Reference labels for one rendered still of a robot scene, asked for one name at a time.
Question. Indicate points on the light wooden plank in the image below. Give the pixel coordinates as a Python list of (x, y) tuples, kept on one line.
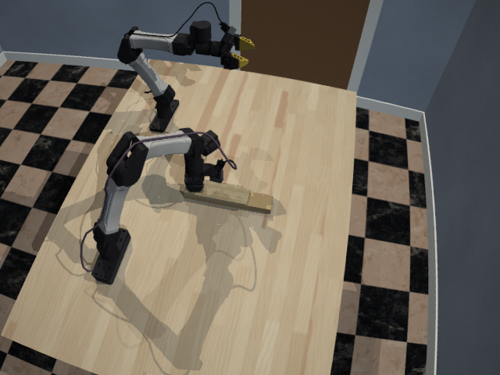
[(256, 202)]

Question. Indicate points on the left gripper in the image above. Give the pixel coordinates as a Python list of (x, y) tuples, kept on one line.
[(229, 60)]

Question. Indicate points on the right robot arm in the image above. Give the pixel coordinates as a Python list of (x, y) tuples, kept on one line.
[(108, 234)]

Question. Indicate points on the light wooden slat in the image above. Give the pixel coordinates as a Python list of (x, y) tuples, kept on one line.
[(222, 193)]

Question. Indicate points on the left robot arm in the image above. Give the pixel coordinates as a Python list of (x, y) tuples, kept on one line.
[(198, 39)]

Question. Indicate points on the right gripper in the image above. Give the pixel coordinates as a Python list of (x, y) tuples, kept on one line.
[(192, 176)]

